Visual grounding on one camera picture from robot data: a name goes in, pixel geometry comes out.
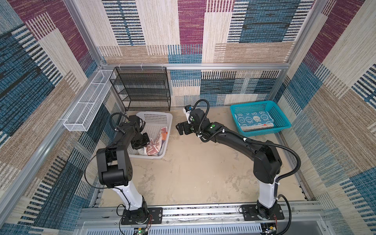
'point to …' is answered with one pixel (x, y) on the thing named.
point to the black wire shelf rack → (142, 88)
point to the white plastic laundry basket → (154, 122)
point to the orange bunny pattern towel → (246, 128)
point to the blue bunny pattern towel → (254, 118)
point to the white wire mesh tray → (83, 114)
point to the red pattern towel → (152, 148)
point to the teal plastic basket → (280, 121)
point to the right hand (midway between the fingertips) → (184, 125)
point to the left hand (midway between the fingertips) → (146, 142)
